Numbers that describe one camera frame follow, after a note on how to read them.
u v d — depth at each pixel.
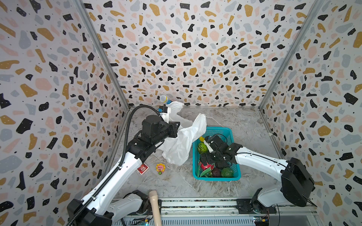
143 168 0.86
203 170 0.79
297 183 0.43
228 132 0.95
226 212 0.73
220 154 0.69
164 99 0.91
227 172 0.79
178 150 0.78
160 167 0.83
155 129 0.52
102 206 0.38
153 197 0.73
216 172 0.81
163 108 0.60
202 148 0.90
